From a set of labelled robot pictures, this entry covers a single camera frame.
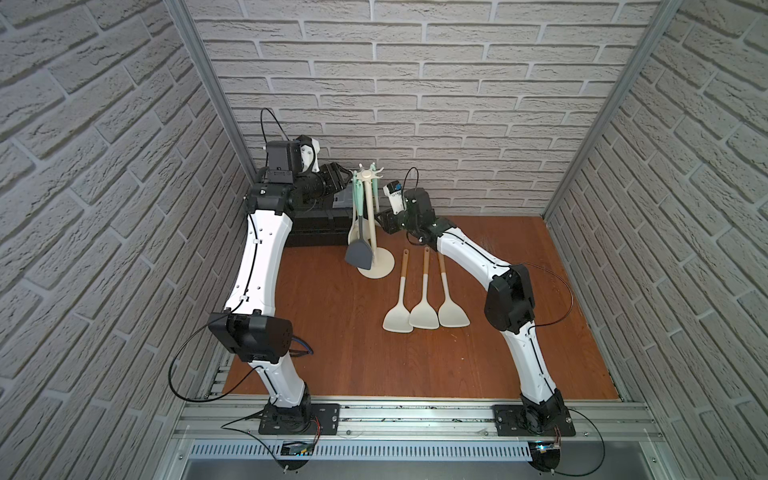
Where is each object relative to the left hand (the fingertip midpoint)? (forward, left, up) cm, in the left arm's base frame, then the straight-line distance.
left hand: (351, 170), depth 73 cm
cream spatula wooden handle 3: (-20, -29, -39) cm, 52 cm away
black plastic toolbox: (+9, +13, -30) cm, 34 cm away
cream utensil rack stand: (+1, -8, -40) cm, 41 cm away
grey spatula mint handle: (-7, -1, -25) cm, 26 cm away
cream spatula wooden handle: (-21, -13, -40) cm, 47 cm away
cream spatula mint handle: (+4, -6, -10) cm, 12 cm away
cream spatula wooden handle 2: (-20, -21, -41) cm, 50 cm away
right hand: (+7, -8, -21) cm, 23 cm away
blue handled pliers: (-31, +17, -43) cm, 55 cm away
